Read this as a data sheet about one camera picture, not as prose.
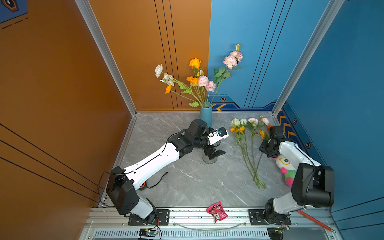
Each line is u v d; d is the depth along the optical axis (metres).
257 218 0.72
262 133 1.02
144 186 0.81
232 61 0.77
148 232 0.71
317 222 0.71
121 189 0.40
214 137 0.62
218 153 0.64
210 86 0.92
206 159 0.96
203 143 0.62
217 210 0.75
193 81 0.83
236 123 1.09
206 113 0.98
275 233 0.69
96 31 0.77
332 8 0.70
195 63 0.89
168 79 0.85
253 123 1.12
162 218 0.74
